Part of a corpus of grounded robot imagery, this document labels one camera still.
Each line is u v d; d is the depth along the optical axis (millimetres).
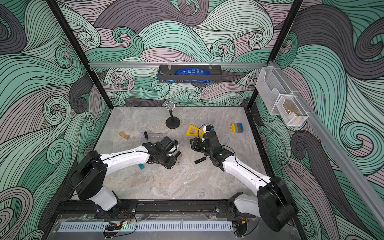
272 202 402
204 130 760
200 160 902
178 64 950
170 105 829
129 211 727
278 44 837
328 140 534
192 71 925
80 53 877
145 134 929
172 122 1093
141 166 866
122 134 1035
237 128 1041
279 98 714
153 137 1053
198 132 1069
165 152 695
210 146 624
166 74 922
